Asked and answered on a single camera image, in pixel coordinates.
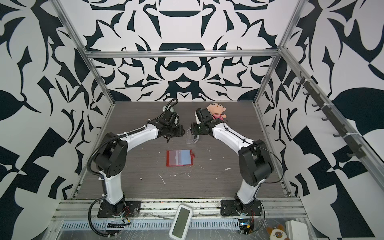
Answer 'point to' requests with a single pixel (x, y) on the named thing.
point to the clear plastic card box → (190, 137)
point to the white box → (296, 230)
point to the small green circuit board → (244, 226)
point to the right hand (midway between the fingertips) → (193, 128)
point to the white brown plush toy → (277, 233)
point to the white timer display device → (180, 222)
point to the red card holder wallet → (178, 157)
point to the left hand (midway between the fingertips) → (184, 129)
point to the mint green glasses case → (164, 107)
